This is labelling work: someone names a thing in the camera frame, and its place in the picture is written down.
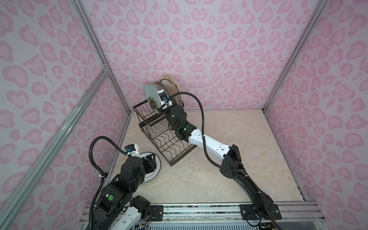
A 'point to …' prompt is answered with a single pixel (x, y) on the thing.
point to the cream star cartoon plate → (169, 78)
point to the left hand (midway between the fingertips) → (151, 154)
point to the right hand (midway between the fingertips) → (161, 90)
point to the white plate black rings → (152, 175)
